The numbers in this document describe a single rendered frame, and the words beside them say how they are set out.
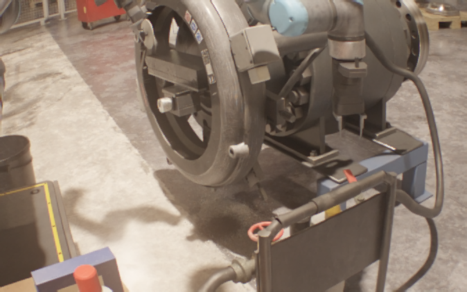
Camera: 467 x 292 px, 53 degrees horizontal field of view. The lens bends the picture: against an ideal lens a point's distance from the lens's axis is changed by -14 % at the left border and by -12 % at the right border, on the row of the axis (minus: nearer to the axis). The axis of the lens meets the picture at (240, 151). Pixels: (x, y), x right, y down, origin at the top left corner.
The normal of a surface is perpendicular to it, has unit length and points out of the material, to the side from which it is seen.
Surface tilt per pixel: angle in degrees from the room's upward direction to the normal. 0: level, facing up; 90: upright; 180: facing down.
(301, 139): 90
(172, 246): 0
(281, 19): 90
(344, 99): 87
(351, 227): 90
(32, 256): 0
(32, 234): 0
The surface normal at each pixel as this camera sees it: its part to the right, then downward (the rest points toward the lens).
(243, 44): -0.84, 0.28
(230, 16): 0.36, -0.33
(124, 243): -0.07, -0.91
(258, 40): 0.47, -0.06
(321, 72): 0.54, 0.29
